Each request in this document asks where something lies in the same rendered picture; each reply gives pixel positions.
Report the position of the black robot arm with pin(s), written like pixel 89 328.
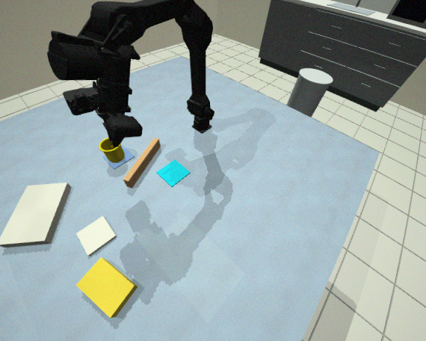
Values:
pixel 114 26

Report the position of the white flat rectangular block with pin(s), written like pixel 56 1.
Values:
pixel 96 235

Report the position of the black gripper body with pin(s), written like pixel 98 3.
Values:
pixel 118 124

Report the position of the cream flat rectangular block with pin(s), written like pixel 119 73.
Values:
pixel 36 216

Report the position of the orange flat bar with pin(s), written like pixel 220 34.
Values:
pixel 140 165

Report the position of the yellow flat square block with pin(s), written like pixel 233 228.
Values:
pixel 107 287

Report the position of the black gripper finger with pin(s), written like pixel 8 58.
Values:
pixel 104 117
pixel 115 141

